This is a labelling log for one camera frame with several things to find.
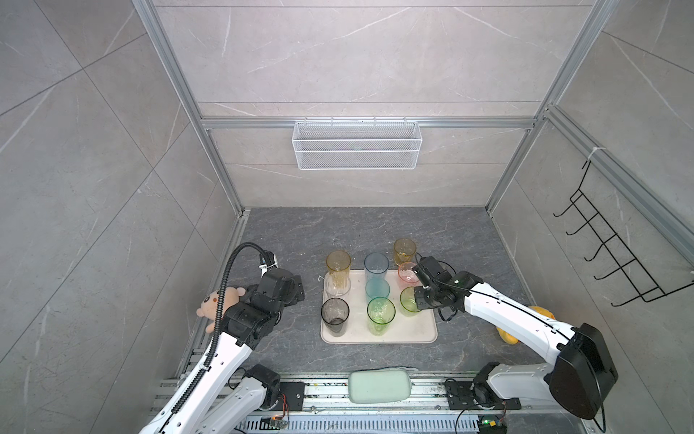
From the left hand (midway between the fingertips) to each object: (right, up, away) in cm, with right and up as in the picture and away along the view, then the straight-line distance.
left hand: (285, 279), depth 75 cm
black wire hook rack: (+85, +6, -12) cm, 86 cm away
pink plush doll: (-26, -9, +7) cm, 28 cm away
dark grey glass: (+13, -12, +8) cm, 20 cm away
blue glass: (+27, +2, +13) cm, 30 cm away
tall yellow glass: (+14, +3, +15) cm, 21 cm away
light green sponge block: (+24, -29, -2) cm, 38 cm away
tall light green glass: (+27, -9, -2) cm, 28 cm away
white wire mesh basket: (+21, +46, +25) cm, 57 cm away
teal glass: (+27, -5, +15) cm, 31 cm away
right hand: (+42, -7, +9) cm, 44 cm away
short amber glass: (+39, +7, +26) cm, 48 cm away
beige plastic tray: (+42, -18, +11) cm, 47 cm away
